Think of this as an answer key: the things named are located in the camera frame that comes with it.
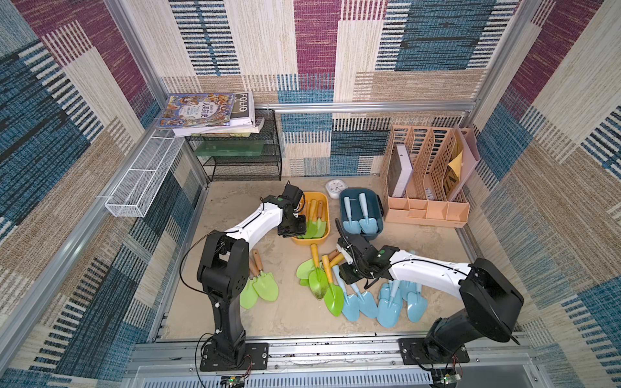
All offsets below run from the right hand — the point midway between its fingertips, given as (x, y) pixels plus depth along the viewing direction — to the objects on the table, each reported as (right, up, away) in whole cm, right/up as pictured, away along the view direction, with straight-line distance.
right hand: (343, 270), depth 87 cm
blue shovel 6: (+24, -11, -5) cm, 27 cm away
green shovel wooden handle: (-34, -10, 0) cm, 35 cm away
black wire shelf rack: (-44, +44, +28) cm, 69 cm away
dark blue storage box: (+10, +19, +18) cm, 29 cm away
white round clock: (-1, +31, +27) cm, 41 cm away
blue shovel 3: (+5, +14, +15) cm, 21 cm away
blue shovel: (+2, -11, -5) cm, 12 cm away
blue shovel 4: (+12, +14, +15) cm, 24 cm away
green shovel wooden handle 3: (-7, +15, +15) cm, 22 cm away
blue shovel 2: (+7, -10, -4) cm, 13 cm away
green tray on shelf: (-46, +46, +12) cm, 66 cm away
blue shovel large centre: (+14, -12, -7) cm, 19 cm away
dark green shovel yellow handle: (-9, -3, 0) cm, 9 cm away
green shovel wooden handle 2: (-28, -5, +2) cm, 29 cm away
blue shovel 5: (+22, -5, -2) cm, 22 cm away
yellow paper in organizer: (+42, +38, +4) cm, 57 cm away
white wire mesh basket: (-77, +32, +7) cm, 83 cm away
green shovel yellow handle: (-4, -8, -2) cm, 9 cm away
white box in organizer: (+25, +36, +8) cm, 44 cm away
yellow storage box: (-6, +26, +18) cm, 32 cm away
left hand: (-15, +13, +7) cm, 21 cm away
